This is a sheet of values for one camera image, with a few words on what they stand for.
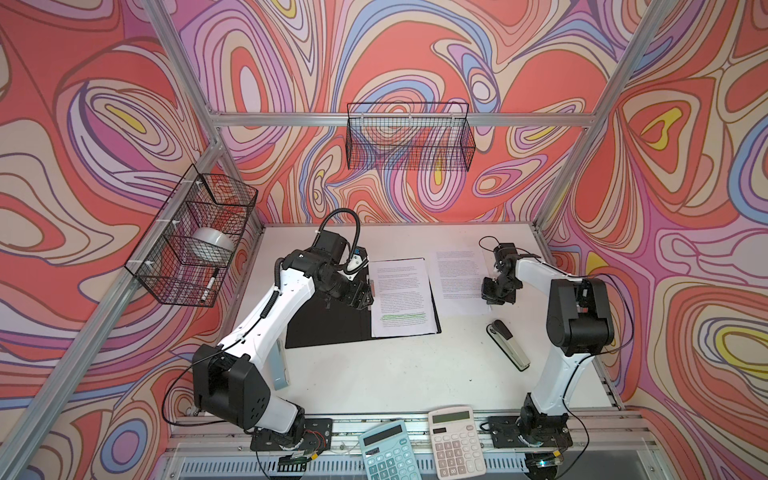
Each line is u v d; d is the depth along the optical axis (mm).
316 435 731
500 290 846
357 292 693
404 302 976
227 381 402
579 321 524
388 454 690
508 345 848
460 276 1046
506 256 769
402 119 883
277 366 800
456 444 705
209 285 720
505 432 734
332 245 629
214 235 737
